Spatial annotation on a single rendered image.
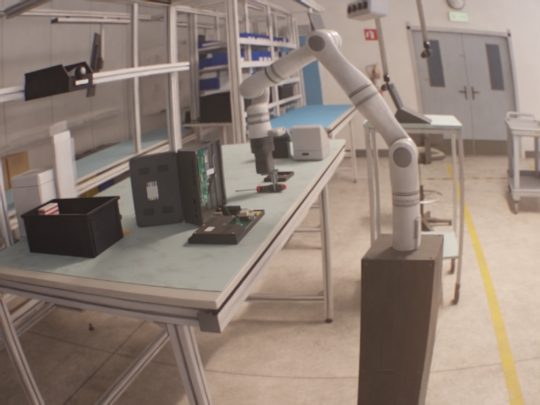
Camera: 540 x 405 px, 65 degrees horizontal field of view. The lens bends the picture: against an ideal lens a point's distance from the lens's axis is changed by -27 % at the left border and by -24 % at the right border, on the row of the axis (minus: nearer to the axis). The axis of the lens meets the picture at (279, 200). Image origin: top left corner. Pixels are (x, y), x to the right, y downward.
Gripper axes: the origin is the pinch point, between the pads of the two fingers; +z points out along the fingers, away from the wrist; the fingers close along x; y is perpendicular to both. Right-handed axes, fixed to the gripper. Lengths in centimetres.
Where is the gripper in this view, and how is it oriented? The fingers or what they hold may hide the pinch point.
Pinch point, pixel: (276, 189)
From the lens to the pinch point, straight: 182.9
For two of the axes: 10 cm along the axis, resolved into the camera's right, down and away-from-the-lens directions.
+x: -2.3, 2.5, -9.4
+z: 1.4, 9.6, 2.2
